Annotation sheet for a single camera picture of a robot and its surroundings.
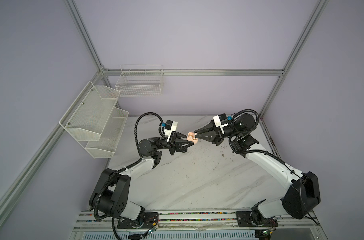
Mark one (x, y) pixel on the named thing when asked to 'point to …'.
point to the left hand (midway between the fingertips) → (192, 143)
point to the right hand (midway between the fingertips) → (194, 139)
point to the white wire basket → (140, 80)
